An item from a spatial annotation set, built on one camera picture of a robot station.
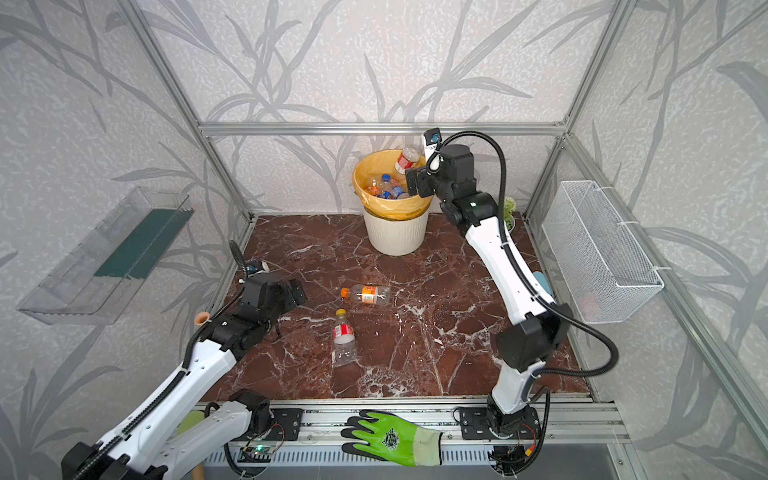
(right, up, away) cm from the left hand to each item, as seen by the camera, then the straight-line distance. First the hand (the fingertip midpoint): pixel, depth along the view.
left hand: (293, 280), depth 80 cm
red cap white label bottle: (+31, +37, +15) cm, 51 cm away
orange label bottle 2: (+20, +28, +19) cm, 39 cm away
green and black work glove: (+28, -37, -10) cm, 47 cm away
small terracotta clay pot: (-25, -10, 0) cm, 27 cm away
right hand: (+36, +33, -6) cm, 49 cm away
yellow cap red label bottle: (+13, -16, +4) cm, 20 cm away
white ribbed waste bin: (+28, +12, +19) cm, 35 cm away
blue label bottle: (+26, +27, +18) cm, 42 cm away
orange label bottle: (+22, -7, +15) cm, 27 cm away
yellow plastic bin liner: (+20, +37, +21) cm, 47 cm away
